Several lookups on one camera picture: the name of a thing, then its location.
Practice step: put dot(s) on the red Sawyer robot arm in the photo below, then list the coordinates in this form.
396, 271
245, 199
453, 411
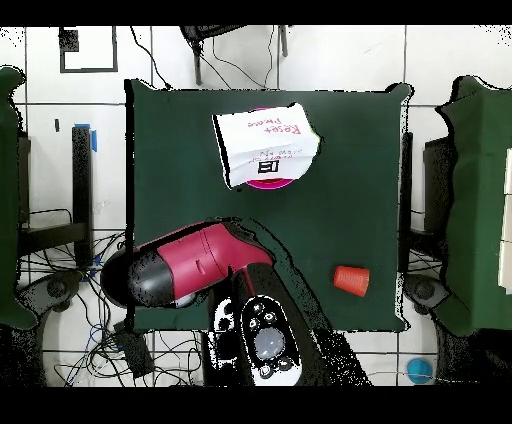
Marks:
208, 256

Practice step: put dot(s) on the white paper stack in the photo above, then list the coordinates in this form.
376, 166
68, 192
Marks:
507, 220

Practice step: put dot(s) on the pink bowl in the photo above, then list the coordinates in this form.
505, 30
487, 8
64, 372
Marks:
270, 184

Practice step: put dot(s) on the white paper reset sign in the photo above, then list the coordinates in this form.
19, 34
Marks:
264, 140

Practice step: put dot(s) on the dark green tablecloth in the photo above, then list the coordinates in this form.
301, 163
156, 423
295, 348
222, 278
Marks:
340, 200

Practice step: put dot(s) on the orange ribbed cup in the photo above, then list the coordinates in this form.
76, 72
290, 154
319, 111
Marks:
351, 280

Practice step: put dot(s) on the black power adapter box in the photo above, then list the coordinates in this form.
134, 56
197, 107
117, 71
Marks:
134, 352

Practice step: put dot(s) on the green cloth side table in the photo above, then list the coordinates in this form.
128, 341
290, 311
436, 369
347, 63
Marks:
480, 200
8, 200

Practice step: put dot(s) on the black camera tripod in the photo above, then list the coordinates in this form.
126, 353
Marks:
197, 60

